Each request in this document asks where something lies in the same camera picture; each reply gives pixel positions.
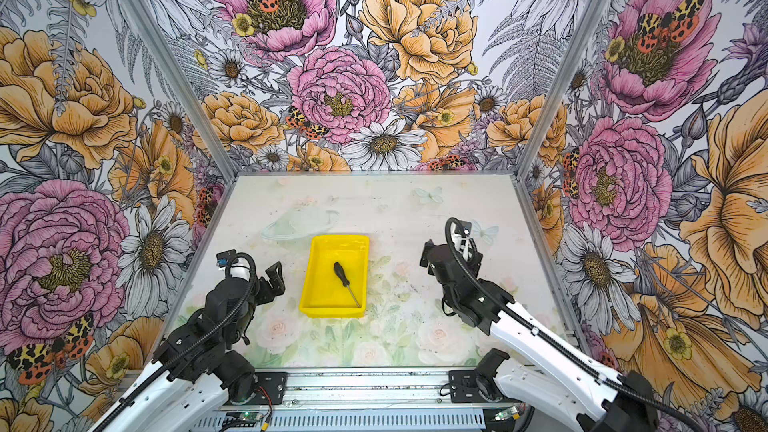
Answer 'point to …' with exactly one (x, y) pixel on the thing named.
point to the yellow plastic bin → (324, 294)
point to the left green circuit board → (242, 419)
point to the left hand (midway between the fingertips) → (263, 278)
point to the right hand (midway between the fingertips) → (445, 254)
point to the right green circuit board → (505, 414)
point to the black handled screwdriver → (341, 273)
